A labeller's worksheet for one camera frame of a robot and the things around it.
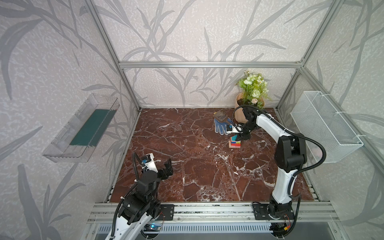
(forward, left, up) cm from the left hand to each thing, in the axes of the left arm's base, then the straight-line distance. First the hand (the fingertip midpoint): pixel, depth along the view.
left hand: (166, 157), depth 76 cm
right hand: (+22, -42, -7) cm, 48 cm away
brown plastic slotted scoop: (+40, -33, -14) cm, 53 cm away
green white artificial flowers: (+38, -50, +14) cm, 65 cm away
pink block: (+14, -40, -14) cm, 44 cm away
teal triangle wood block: (+17, -39, -8) cm, 43 cm away
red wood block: (+15, -40, -13) cm, 45 cm away
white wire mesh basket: (+11, -71, +19) cm, 74 cm away
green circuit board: (-29, +6, -16) cm, 33 cm away
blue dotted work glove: (+31, -33, -14) cm, 47 cm away
